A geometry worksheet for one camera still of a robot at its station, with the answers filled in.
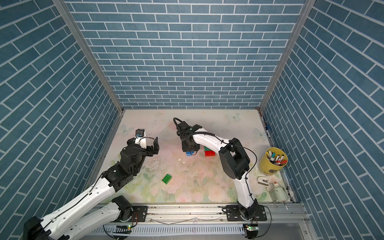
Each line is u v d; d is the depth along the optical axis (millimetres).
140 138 619
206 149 934
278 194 737
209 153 918
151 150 666
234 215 723
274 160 836
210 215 753
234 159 520
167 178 845
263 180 838
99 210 575
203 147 642
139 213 731
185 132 710
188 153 937
